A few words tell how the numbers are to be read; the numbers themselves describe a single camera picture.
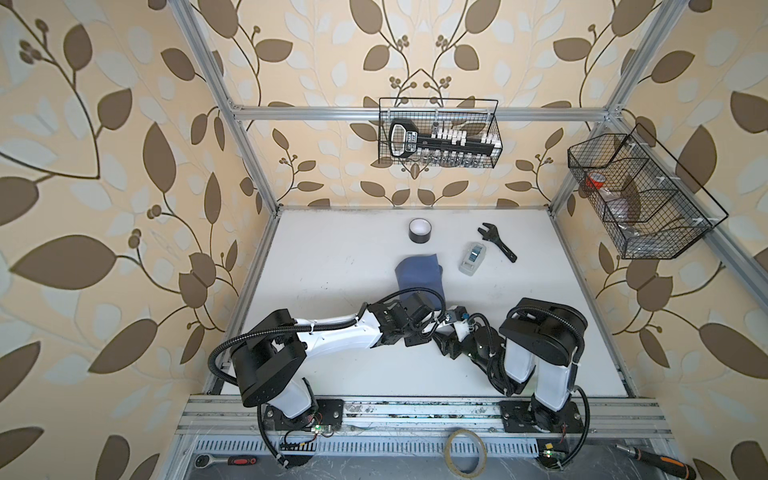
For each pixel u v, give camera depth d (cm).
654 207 72
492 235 112
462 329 79
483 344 70
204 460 68
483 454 67
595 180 89
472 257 102
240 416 76
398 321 64
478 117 91
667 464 66
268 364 43
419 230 115
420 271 97
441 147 86
